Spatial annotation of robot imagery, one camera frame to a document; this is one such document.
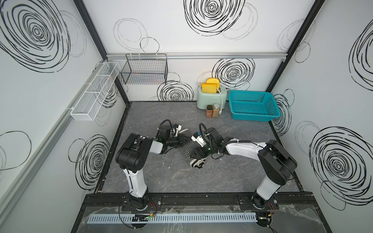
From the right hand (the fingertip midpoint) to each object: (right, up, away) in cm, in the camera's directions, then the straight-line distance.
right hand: (193, 156), depth 84 cm
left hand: (-2, +8, +7) cm, 11 cm away
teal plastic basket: (+50, +31, +33) cm, 67 cm away
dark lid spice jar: (+12, +27, +21) cm, 36 cm away
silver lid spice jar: (+17, +27, +21) cm, 38 cm away
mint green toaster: (+9, +36, +24) cm, 44 cm away
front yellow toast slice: (+12, +43, +18) cm, 49 cm away
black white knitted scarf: (-3, +4, +3) cm, 6 cm away
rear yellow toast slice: (+16, +50, +23) cm, 57 cm away
